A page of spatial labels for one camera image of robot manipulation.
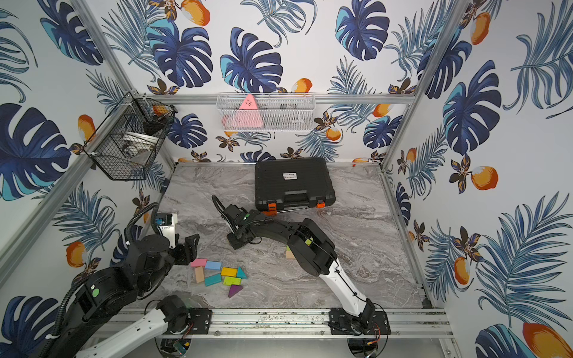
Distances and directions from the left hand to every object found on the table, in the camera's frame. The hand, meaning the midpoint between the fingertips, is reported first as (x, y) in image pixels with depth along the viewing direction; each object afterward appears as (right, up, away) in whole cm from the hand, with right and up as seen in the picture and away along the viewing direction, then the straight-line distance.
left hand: (189, 233), depth 66 cm
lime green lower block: (+8, -21, +17) cm, 28 cm away
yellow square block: (+7, -19, +20) cm, 28 cm away
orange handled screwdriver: (+21, +3, +34) cm, 40 cm away
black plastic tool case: (+31, +16, +43) cm, 55 cm away
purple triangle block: (+10, -23, +14) cm, 28 cm away
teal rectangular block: (+1, -21, +17) cm, 27 cm away
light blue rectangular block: (0, -16, +20) cm, 26 cm away
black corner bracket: (-33, +15, +47) cm, 59 cm away
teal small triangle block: (+11, -19, +17) cm, 28 cm away
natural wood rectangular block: (+30, -14, +24) cm, 41 cm away
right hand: (+8, -9, +27) cm, 29 cm away
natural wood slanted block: (-4, -19, +18) cm, 27 cm away
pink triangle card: (+13, +43, +24) cm, 51 cm away
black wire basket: (-26, +31, +12) cm, 42 cm away
